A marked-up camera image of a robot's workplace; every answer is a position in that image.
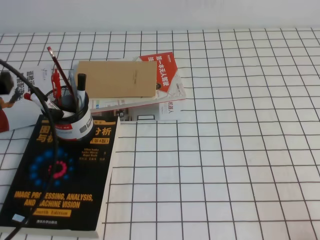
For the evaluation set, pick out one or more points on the grey pen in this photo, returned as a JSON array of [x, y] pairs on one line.
[[72, 82]]

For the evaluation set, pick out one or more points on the white magazine with robot picture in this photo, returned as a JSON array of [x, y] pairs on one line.
[[16, 111]]

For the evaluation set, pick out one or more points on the red and white book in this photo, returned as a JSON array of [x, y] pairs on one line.
[[169, 86]]

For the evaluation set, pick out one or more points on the white book under stack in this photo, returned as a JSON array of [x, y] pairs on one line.
[[138, 108]]

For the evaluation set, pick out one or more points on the brown kraft notebook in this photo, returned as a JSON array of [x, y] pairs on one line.
[[119, 79]]

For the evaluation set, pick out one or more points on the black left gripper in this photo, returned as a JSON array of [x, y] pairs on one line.
[[6, 83]]

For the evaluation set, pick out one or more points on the red pen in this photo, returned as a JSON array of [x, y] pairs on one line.
[[56, 86]]

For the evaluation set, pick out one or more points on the black image processing textbook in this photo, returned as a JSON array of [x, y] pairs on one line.
[[63, 192]]

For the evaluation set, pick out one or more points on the red pencil with eraser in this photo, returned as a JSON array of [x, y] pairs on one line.
[[65, 79]]

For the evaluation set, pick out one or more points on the black capped marker upright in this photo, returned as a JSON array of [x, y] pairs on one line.
[[81, 90]]

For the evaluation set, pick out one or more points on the black mesh pen holder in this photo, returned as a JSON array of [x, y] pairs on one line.
[[76, 126]]

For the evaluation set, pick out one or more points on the white marker with red band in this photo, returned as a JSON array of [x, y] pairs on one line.
[[56, 112]]

